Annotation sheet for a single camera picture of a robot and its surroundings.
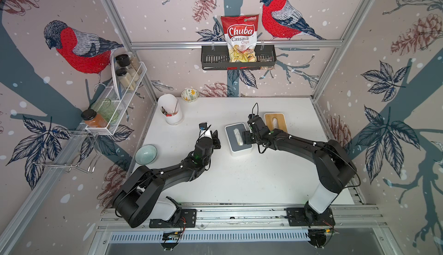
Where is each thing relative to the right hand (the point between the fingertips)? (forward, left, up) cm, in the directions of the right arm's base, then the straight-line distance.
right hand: (247, 133), depth 93 cm
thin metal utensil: (+16, +42, +6) cm, 45 cm away
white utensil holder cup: (+15, +46, +6) cm, 49 cm away
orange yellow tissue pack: (+8, -17, -1) cm, 19 cm away
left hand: (-3, +15, +8) cm, 18 cm away
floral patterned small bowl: (+36, +40, -5) cm, 54 cm away
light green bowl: (-12, +55, -4) cm, 57 cm away
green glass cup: (-7, +62, +28) cm, 68 cm away
